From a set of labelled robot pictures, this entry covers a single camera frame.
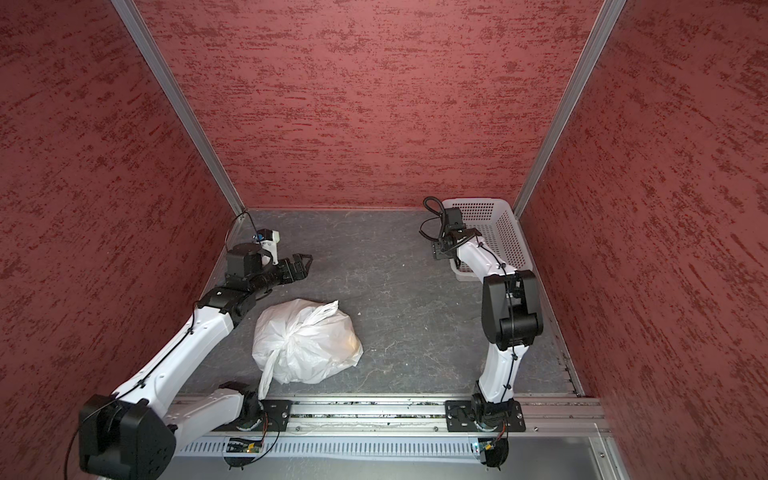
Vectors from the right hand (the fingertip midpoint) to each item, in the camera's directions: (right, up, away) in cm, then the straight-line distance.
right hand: (445, 252), depth 98 cm
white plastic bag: (-41, -21, -24) cm, 52 cm away
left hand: (-44, -3, -16) cm, 47 cm away
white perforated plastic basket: (+24, +9, +15) cm, 29 cm away
